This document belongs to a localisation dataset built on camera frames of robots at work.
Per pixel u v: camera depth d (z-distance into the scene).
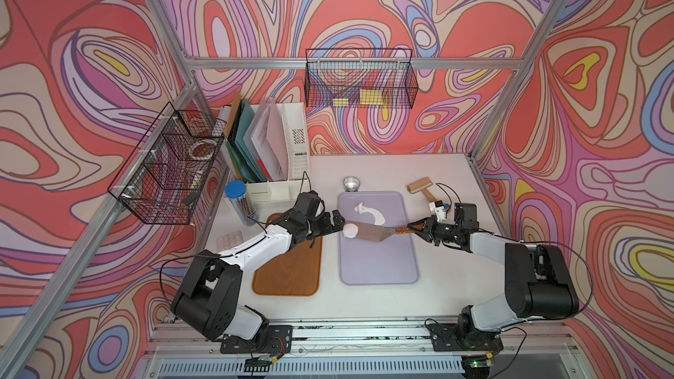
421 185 1.08
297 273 0.86
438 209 0.86
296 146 1.19
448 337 0.73
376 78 0.96
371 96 0.91
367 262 0.88
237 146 0.85
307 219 0.72
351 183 1.10
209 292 0.44
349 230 0.94
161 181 0.73
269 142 0.84
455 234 0.72
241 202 0.86
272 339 0.75
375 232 0.91
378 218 0.99
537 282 0.45
